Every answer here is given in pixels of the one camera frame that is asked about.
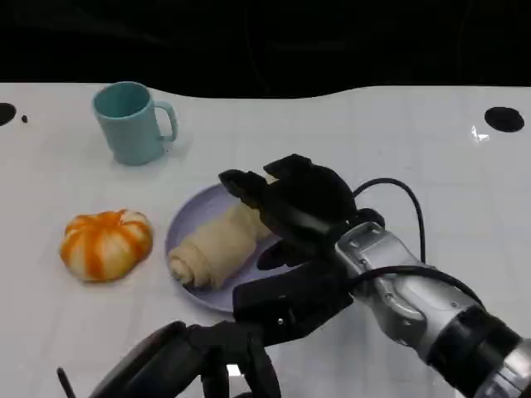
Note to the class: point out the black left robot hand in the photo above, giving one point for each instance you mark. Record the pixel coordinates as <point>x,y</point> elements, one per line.
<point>166,365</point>

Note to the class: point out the lilac plate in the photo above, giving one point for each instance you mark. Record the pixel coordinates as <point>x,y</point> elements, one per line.
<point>199,207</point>

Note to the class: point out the orange and white bread roll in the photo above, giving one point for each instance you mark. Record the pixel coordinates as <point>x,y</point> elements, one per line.
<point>103,246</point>

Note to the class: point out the pale green mug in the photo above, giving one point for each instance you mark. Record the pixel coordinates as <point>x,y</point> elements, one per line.
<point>128,132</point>

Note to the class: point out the black table grommet hole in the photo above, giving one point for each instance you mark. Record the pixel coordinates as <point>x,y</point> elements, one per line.
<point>6,114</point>
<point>504,119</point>

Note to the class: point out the beige towel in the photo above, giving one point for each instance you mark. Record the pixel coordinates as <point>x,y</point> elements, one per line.
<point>215,248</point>

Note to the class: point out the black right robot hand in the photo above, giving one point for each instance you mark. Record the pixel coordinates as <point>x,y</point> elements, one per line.
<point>307,199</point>

